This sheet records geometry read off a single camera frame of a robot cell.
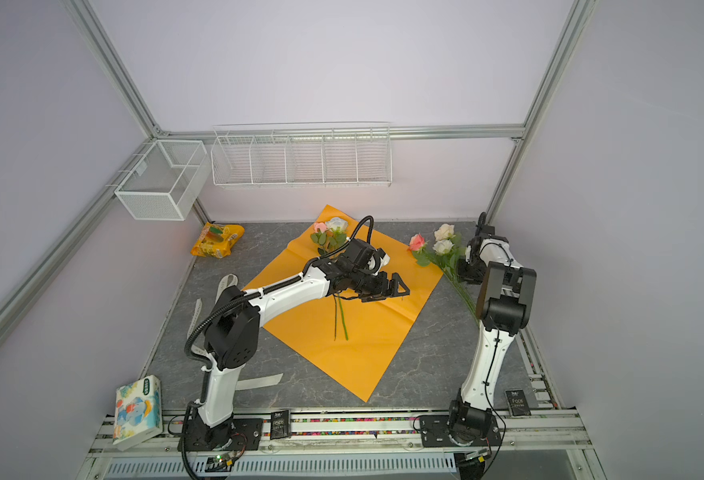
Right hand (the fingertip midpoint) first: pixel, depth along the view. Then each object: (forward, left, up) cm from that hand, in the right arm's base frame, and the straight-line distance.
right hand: (470, 281), depth 102 cm
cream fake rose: (+20, +6, +4) cm, 21 cm away
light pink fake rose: (+17, +53, +4) cm, 56 cm away
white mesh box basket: (+19, +101, +28) cm, 106 cm away
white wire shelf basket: (+37, +57, +27) cm, 73 cm away
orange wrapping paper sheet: (-22, +40, 0) cm, 46 cm away
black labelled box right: (-39, -4, +1) cm, 39 cm away
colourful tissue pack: (-42, +92, +6) cm, 101 cm away
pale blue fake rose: (+17, +48, +3) cm, 51 cm away
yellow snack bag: (+14, +91, +6) cm, 93 cm away
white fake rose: (+12, +7, +3) cm, 15 cm away
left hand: (-15, +26, +14) cm, 33 cm away
